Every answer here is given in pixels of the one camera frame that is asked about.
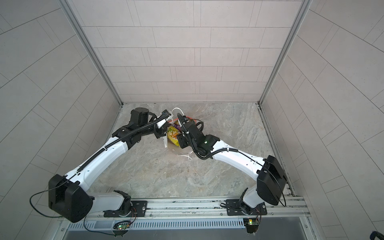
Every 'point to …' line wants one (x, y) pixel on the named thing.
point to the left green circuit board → (122, 227)
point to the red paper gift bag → (169, 144)
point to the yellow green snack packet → (172, 133)
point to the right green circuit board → (250, 222)
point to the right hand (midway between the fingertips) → (179, 136)
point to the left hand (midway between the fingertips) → (173, 121)
